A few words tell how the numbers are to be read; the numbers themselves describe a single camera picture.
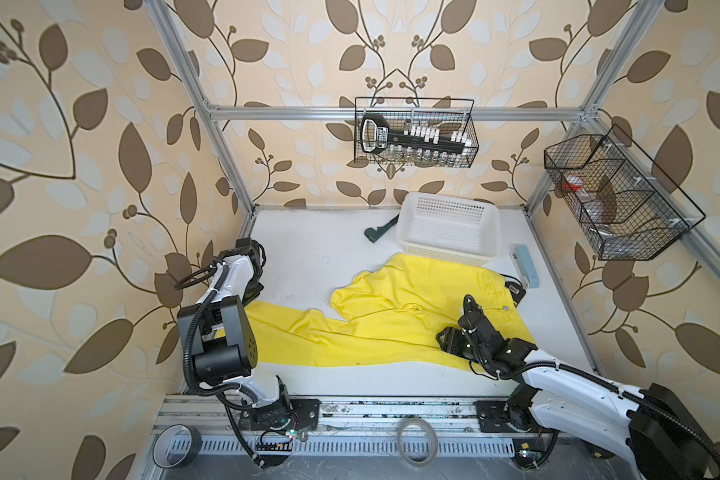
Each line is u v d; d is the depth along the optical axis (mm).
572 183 808
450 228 1155
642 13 708
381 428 737
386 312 909
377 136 852
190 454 669
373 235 1113
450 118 912
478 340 654
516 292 935
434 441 680
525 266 985
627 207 730
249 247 666
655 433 406
